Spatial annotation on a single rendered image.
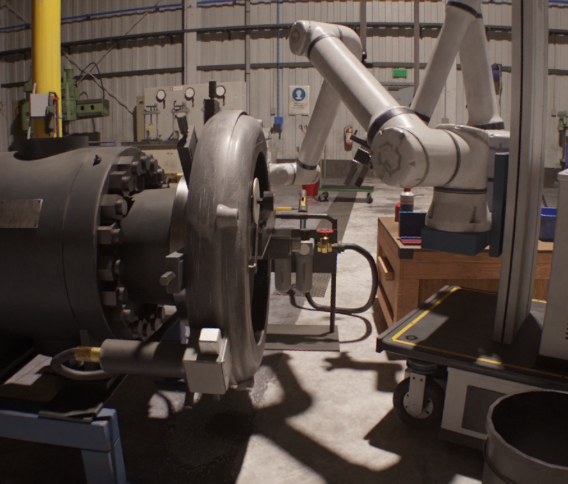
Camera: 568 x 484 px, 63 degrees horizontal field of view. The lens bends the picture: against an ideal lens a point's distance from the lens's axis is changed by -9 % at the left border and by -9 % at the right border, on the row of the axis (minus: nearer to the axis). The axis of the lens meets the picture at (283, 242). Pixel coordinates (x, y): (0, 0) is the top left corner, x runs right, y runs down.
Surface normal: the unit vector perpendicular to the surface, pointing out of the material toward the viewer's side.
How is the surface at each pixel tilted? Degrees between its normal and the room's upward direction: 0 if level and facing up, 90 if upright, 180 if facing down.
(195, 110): 90
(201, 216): 68
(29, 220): 62
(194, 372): 112
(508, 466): 93
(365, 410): 0
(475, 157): 88
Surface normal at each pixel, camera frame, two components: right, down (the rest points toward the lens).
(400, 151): -0.77, 0.11
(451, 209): -0.55, -0.21
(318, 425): 0.00, -0.98
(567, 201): -0.59, 0.17
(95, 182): -0.04, -0.56
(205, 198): -0.04, -0.28
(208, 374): -0.06, 0.56
